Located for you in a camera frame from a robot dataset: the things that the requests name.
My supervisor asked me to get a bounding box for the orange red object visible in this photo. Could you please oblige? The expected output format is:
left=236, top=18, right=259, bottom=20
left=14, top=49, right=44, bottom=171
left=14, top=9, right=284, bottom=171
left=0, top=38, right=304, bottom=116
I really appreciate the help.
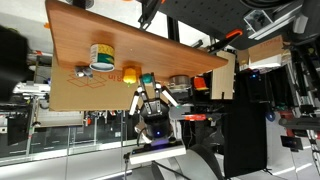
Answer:
left=193, top=76, right=209, bottom=92

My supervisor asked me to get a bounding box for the light plywood panel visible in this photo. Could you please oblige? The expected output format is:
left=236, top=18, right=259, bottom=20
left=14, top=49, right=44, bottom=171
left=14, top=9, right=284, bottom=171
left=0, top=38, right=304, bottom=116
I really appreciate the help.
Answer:
left=210, top=49, right=237, bottom=101

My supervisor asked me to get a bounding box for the aluminium extrusion rail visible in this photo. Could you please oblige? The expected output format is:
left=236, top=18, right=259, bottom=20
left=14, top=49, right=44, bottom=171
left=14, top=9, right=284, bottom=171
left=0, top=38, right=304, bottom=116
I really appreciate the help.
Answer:
left=243, top=9, right=296, bottom=40

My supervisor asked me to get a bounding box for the black cloth panel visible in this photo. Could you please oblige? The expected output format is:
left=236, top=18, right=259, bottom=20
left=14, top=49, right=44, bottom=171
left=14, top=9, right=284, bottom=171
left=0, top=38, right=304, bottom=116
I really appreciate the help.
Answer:
left=222, top=99, right=268, bottom=179

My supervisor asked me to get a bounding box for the cardboard box with print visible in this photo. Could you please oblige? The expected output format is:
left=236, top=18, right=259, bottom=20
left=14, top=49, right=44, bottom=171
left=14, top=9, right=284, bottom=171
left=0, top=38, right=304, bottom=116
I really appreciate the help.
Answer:
left=247, top=34, right=285, bottom=70

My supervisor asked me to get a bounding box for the green capsule-shaped object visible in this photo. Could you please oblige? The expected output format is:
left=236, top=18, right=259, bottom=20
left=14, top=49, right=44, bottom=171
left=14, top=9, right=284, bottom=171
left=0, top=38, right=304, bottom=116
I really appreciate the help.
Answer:
left=140, top=73, right=155, bottom=85

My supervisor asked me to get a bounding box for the yellow labelled tin can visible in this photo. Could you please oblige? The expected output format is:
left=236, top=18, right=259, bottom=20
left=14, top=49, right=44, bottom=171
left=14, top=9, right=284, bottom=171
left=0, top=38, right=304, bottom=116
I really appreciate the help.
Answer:
left=89, top=43, right=116, bottom=73

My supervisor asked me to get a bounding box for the stainless steel pot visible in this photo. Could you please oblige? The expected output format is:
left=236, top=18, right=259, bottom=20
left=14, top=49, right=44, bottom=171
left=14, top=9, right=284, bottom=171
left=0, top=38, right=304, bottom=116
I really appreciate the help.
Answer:
left=168, top=74, right=192, bottom=90

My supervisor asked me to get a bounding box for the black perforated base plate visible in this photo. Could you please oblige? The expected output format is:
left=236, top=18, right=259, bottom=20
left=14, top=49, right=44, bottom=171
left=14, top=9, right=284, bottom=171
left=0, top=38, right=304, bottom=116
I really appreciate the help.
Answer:
left=156, top=0, right=303, bottom=51

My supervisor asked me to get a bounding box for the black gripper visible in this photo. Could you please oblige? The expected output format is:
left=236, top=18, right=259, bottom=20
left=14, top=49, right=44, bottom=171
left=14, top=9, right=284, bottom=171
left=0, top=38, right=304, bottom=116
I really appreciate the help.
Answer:
left=128, top=81, right=181, bottom=144

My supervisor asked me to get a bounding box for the small grey object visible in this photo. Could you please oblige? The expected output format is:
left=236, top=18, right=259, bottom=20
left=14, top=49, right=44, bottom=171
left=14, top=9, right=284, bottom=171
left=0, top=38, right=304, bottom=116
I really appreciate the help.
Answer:
left=75, top=65, right=94, bottom=79

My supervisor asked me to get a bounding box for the black clamp orange handle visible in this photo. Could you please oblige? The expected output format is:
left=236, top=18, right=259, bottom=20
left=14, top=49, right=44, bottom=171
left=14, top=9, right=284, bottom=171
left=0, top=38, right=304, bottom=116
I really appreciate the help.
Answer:
left=191, top=28, right=244, bottom=55
left=137, top=0, right=166, bottom=30

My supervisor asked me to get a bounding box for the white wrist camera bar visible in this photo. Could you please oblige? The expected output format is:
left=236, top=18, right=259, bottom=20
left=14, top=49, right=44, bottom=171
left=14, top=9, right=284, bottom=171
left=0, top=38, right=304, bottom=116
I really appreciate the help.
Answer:
left=128, top=142, right=187, bottom=166

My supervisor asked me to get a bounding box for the black cable bundle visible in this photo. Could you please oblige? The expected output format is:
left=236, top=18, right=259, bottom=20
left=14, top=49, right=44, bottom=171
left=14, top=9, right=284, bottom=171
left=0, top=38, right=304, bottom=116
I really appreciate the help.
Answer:
left=239, top=0, right=291, bottom=10

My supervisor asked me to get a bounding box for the yellow toy bell pepper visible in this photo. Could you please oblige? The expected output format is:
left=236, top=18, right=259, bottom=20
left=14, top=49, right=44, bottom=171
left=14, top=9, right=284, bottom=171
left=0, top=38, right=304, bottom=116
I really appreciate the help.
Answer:
left=122, top=67, right=138, bottom=85

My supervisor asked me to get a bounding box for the large brown cardboard panel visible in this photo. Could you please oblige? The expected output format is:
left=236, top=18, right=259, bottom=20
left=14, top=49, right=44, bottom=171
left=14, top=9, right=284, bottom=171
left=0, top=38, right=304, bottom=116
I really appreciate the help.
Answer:
left=49, top=56, right=174, bottom=112

